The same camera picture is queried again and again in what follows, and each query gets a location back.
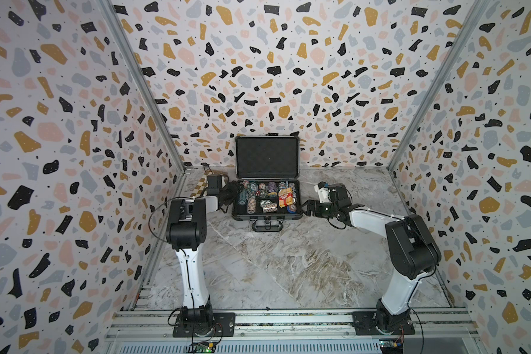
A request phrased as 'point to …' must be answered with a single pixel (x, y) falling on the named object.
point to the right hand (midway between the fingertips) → (307, 207)
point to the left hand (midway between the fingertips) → (246, 187)
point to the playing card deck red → (285, 197)
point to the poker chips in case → (269, 195)
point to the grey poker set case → (269, 168)
